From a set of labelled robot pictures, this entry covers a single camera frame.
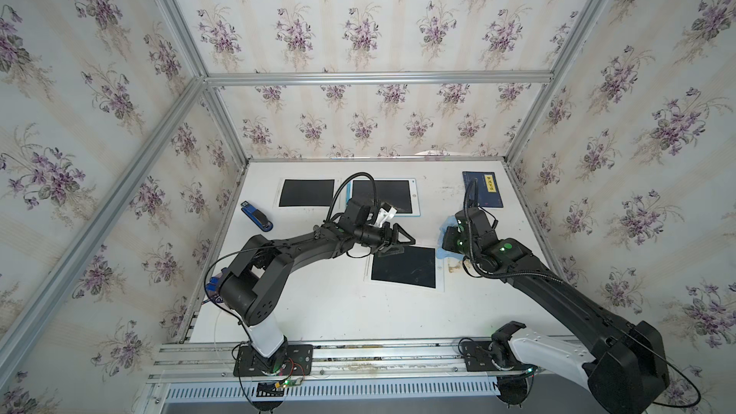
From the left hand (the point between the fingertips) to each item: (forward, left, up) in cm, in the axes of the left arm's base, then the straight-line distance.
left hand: (409, 248), depth 79 cm
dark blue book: (+31, -36, -13) cm, 49 cm away
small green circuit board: (-31, +35, -17) cm, 50 cm away
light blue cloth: (-3, -8, +3) cm, 10 cm away
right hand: (+4, -13, 0) cm, 14 cm away
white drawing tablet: (0, -5, -14) cm, 15 cm away
